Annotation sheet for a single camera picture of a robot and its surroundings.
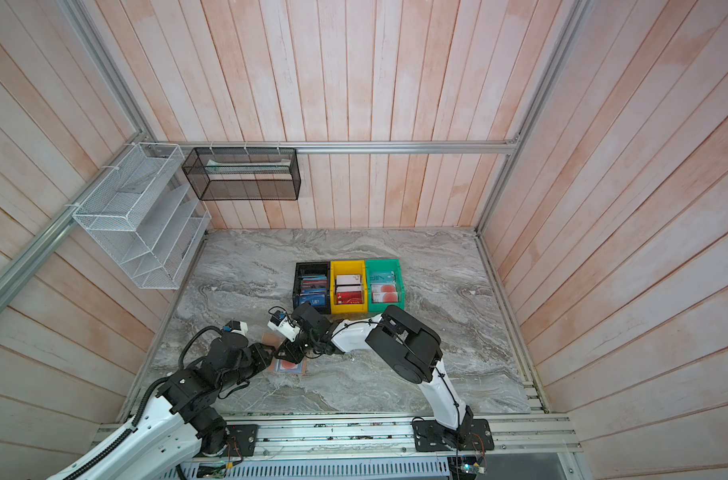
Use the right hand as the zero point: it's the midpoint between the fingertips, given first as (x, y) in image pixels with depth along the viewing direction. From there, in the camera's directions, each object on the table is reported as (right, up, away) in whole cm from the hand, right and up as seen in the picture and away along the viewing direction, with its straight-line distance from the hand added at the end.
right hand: (279, 352), depth 88 cm
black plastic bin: (+8, +19, +13) cm, 25 cm away
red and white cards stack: (+20, +18, +13) cm, 30 cm away
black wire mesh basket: (-17, +58, +16) cm, 63 cm away
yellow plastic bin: (+20, +25, +14) cm, 34 cm away
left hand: (+1, +2, -9) cm, 9 cm away
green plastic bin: (+33, +26, +13) cm, 44 cm away
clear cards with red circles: (+32, +19, +14) cm, 40 cm away
